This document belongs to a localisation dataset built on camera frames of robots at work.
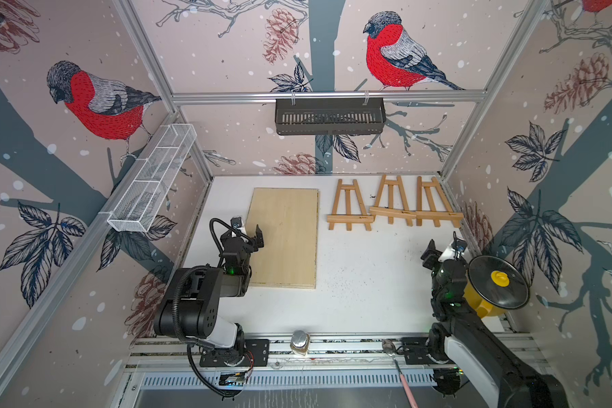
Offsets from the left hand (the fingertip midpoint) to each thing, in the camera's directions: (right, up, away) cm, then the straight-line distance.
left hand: (247, 222), depth 91 cm
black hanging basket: (+31, +42, +13) cm, 54 cm away
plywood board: (+14, -1, +12) cm, 18 cm away
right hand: (+68, -6, -7) cm, 69 cm away
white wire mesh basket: (-27, +11, -16) cm, 33 cm away
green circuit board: (+2, -42, -21) cm, 47 cm away
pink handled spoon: (+48, -37, -15) cm, 62 cm away
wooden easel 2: (+57, +3, +13) cm, 58 cm away
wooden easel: (+74, +2, +10) cm, 74 cm away
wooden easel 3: (+39, -1, +16) cm, 42 cm away
